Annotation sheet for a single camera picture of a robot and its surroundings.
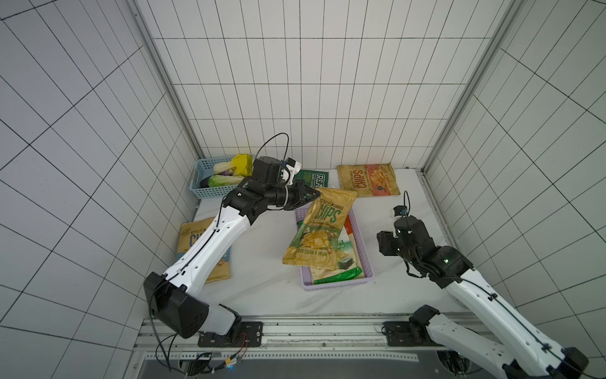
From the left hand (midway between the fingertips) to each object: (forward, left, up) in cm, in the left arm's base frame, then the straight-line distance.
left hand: (315, 200), depth 69 cm
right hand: (-4, -20, -13) cm, 25 cm away
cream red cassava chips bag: (+7, -15, -29) cm, 33 cm away
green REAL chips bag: (+35, -1, -30) cm, 46 cm away
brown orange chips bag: (+35, -28, -30) cm, 54 cm away
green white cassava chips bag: (-10, -14, -28) cm, 33 cm away
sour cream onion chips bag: (-6, -1, -16) cm, 17 cm away
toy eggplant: (+31, +52, -28) cm, 66 cm away
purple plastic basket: (-14, +2, -31) cm, 34 cm away
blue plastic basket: (+41, +57, -28) cm, 75 cm away
